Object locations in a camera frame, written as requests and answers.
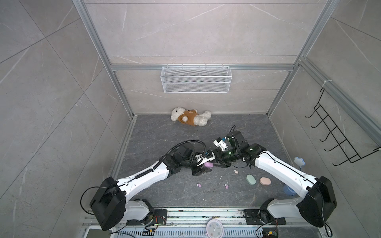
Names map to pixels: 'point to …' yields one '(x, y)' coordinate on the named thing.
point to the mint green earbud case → (250, 179)
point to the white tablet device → (96, 232)
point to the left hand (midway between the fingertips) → (209, 161)
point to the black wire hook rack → (344, 146)
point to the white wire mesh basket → (196, 80)
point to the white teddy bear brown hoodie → (190, 116)
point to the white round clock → (215, 228)
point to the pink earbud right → (235, 172)
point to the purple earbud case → (209, 164)
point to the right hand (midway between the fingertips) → (208, 161)
